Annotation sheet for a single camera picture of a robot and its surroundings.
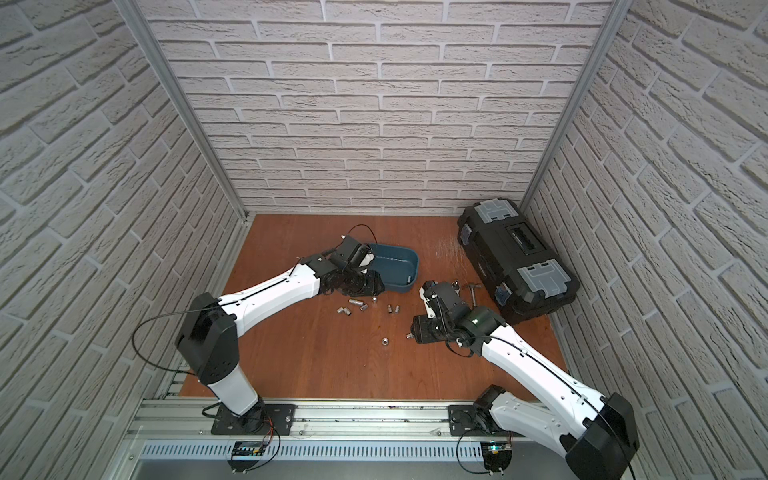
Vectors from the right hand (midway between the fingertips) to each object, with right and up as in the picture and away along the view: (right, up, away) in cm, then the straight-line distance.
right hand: (423, 327), depth 78 cm
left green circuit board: (-45, -30, -6) cm, 54 cm away
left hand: (-10, +10, +6) cm, 16 cm away
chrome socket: (-14, +4, +17) cm, 23 cm away
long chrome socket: (-21, +3, +17) cm, 27 cm away
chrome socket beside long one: (-17, +2, +15) cm, 23 cm away
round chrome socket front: (-11, -6, +8) cm, 15 cm away
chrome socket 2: (-10, +2, +15) cm, 18 cm away
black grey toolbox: (+28, +13, +3) cm, 31 cm away
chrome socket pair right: (-23, +1, +14) cm, 27 cm away
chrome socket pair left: (-25, +1, +15) cm, 30 cm away
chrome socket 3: (-7, +1, +16) cm, 17 cm away
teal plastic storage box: (-6, +14, +28) cm, 32 cm away
